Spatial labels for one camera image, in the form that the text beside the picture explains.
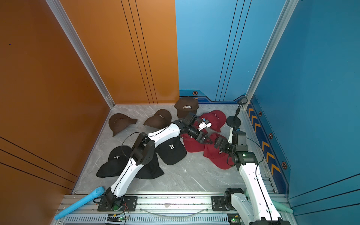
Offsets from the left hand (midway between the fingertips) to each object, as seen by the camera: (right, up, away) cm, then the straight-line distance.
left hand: (210, 139), depth 88 cm
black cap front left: (-35, -16, -9) cm, 40 cm away
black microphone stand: (+22, +11, +21) cm, 32 cm away
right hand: (+6, -1, -7) cm, 9 cm away
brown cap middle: (-34, +12, +17) cm, 40 cm away
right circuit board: (+9, -38, -17) cm, 43 cm away
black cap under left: (-56, -11, -3) cm, 57 cm away
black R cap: (-25, -8, +2) cm, 26 cm away
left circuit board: (-53, -39, -15) cm, 68 cm away
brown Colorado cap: (-16, +23, +25) cm, 37 cm away
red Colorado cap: (-10, -5, +8) cm, 14 cm away
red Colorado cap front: (+4, -11, 0) cm, 12 cm away
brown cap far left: (-64, +11, +13) cm, 66 cm away
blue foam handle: (-62, -26, -13) cm, 69 cm away
